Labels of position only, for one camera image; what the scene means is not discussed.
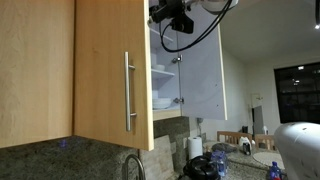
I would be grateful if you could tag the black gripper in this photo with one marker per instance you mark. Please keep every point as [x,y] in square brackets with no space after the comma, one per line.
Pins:
[166,8]

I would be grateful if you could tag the pale cutting board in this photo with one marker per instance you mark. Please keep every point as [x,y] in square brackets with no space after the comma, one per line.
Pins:
[160,160]

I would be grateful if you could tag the grey narrow door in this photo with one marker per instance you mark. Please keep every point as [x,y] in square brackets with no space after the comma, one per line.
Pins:
[259,120]

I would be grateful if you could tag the metal door hinge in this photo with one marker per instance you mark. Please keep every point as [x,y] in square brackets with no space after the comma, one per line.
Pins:
[178,100]
[176,59]

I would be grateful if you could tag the white wall outlet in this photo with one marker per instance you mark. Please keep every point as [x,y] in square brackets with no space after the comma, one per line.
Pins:
[185,142]
[173,147]

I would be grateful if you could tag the large white plate stack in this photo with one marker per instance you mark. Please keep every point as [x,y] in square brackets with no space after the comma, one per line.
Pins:
[161,103]

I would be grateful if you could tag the dark window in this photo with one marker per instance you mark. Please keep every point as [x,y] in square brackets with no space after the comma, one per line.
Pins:
[296,93]

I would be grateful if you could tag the small black object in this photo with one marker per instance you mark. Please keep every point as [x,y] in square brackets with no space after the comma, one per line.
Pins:
[245,129]

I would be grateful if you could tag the blue bottle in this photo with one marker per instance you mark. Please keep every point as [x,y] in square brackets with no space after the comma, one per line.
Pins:
[274,171]

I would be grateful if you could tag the white paper towel roll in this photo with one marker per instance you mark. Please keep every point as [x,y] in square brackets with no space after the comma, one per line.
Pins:
[195,148]

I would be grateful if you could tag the black round kettle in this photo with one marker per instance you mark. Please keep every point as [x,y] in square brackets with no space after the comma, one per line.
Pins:
[200,168]

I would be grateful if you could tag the wooden chair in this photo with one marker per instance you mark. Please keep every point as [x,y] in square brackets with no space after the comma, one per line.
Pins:
[233,135]
[265,140]

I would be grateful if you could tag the white cabinet shelf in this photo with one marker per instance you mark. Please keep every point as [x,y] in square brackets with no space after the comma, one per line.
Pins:
[163,35]
[161,73]

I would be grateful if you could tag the round pale placemat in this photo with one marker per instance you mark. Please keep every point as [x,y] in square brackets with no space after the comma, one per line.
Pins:
[266,158]

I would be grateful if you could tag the clear plastic bottle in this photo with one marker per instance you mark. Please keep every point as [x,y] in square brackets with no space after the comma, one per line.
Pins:
[220,161]

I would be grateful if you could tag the white plastic jug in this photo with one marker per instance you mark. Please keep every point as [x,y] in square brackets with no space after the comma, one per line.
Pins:
[245,140]

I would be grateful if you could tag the grey cloth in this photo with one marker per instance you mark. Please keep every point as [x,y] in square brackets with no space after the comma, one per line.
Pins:
[224,147]

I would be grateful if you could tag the curved metal faucet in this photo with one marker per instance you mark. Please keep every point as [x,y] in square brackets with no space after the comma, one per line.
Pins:
[138,165]

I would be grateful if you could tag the white bowl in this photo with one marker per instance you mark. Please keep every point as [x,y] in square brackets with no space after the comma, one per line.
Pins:
[159,67]

